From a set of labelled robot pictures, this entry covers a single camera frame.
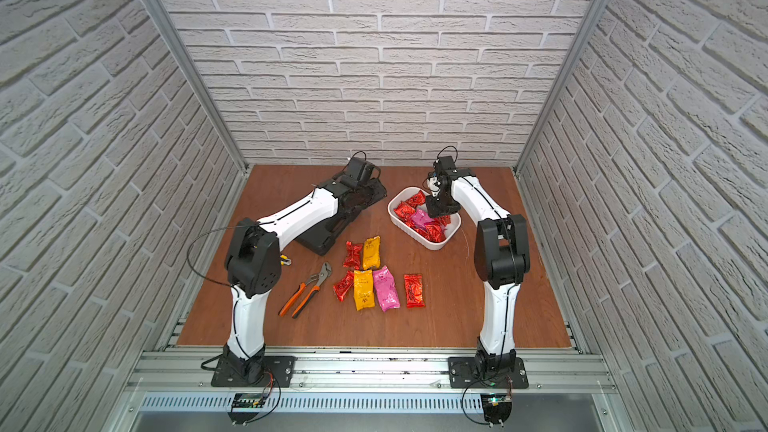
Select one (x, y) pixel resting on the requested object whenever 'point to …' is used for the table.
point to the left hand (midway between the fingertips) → (390, 188)
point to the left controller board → (246, 400)
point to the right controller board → (497, 408)
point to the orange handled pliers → (303, 305)
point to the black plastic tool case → (320, 240)
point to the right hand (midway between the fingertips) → (441, 210)
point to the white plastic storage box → (408, 212)
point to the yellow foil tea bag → (364, 289)
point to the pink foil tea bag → (387, 289)
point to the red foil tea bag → (341, 288)
